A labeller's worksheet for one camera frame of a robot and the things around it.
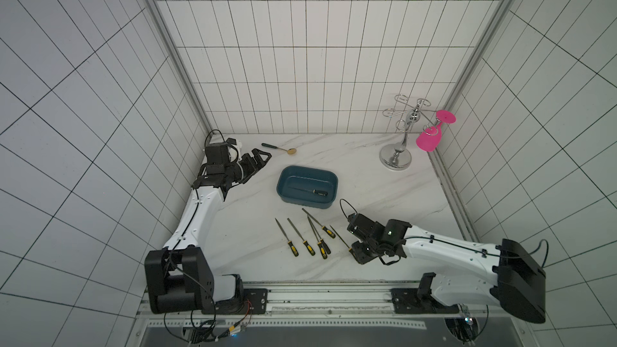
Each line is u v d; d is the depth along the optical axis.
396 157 1.10
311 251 0.83
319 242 0.85
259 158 0.74
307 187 0.98
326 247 0.83
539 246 0.41
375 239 0.60
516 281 0.40
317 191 0.98
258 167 0.72
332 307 0.73
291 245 0.84
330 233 0.86
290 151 1.14
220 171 0.63
